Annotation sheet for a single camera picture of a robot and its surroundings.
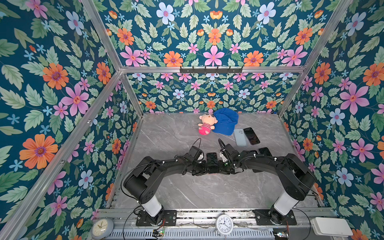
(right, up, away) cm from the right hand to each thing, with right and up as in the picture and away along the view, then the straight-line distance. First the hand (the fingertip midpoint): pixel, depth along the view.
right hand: (215, 170), depth 88 cm
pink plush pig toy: (-4, +30, +18) cm, 36 cm away
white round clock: (+3, -20, -19) cm, 28 cm away
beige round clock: (-54, -21, -20) cm, 62 cm away
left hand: (-2, +2, -2) cm, 3 cm away
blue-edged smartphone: (+28, +20, +20) cm, 40 cm away
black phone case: (+26, +10, +10) cm, 29 cm away
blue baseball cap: (+11, +33, +23) cm, 42 cm away
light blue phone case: (+19, +19, +17) cm, 32 cm away
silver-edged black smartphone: (+35, +10, +13) cm, 39 cm away
